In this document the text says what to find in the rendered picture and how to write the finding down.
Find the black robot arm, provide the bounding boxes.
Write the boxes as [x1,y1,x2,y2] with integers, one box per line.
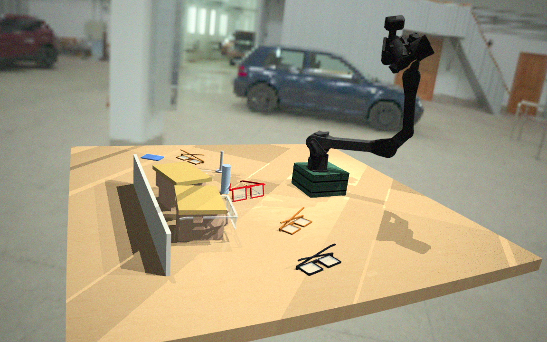
[306,32,434,172]

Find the blue pyramid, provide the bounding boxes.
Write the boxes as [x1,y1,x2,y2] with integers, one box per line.
[141,153,164,161]

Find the orange glasses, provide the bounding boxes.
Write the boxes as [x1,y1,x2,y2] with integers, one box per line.
[279,207,312,235]

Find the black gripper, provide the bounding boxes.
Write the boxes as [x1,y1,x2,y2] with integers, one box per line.
[381,15,407,65]

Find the black glasses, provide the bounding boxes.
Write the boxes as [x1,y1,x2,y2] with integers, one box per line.
[296,244,342,276]

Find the brown rectangular glasses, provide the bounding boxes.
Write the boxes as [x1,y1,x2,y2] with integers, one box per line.
[176,149,205,165]

